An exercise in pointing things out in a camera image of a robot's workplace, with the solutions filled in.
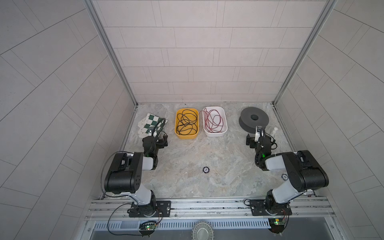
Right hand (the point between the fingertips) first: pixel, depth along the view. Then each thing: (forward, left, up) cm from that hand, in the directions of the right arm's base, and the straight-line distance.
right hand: (255, 133), depth 94 cm
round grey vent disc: (-47, +37, -4) cm, 60 cm away
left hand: (+4, +60, +2) cm, 60 cm away
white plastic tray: (+19, +19, +1) cm, 26 cm away
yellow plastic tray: (+2, +42, -3) cm, 42 cm away
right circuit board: (-46, +3, -6) cm, 46 cm away
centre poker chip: (-19, +33, -5) cm, 39 cm away
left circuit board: (-44, +61, -1) cm, 75 cm away
